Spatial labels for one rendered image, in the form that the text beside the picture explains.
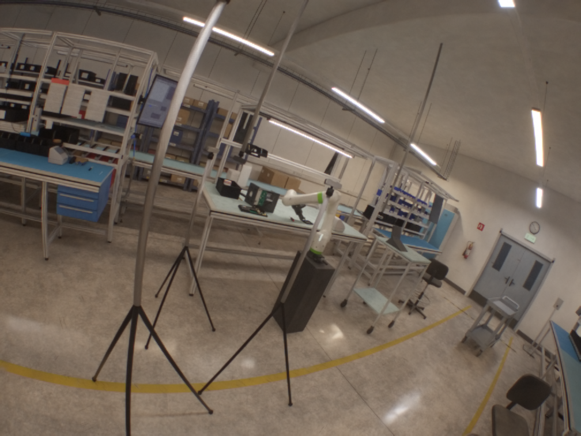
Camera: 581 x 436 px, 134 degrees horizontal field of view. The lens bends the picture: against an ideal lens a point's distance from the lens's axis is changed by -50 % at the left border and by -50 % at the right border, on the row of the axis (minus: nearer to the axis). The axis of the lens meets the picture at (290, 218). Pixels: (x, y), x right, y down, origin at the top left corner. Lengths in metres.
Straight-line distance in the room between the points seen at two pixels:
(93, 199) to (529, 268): 8.51
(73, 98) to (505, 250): 8.98
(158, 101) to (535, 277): 8.32
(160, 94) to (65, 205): 1.33
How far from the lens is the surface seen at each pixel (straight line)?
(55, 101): 3.05
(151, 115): 2.56
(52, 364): 2.02
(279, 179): 5.94
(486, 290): 7.84
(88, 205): 2.40
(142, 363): 1.99
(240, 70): 6.48
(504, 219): 7.79
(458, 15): 2.53
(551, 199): 7.87
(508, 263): 7.74
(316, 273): 2.19
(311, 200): 2.24
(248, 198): 2.51
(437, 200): 5.36
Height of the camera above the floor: 1.63
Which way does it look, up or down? 14 degrees down
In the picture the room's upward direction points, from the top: 21 degrees clockwise
